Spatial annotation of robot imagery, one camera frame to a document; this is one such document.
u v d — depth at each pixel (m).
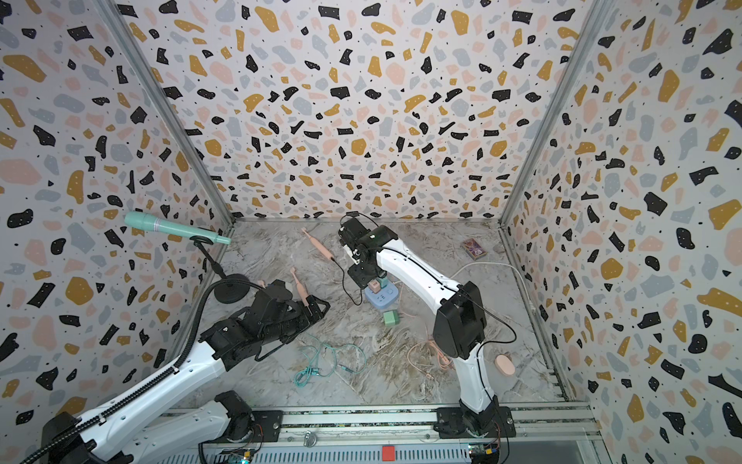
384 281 0.95
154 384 0.44
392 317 0.92
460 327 0.50
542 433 0.75
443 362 0.84
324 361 0.86
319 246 1.13
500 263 1.10
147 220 0.72
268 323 0.57
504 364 0.84
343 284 1.02
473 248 1.13
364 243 0.61
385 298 0.96
